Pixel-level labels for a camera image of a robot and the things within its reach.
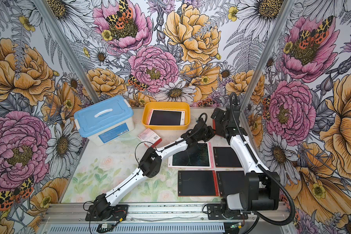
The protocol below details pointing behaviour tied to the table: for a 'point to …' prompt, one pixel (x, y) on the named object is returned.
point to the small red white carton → (149, 138)
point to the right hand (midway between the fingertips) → (220, 114)
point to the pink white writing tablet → (200, 155)
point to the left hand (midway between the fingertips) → (218, 133)
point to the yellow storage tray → (172, 105)
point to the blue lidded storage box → (104, 122)
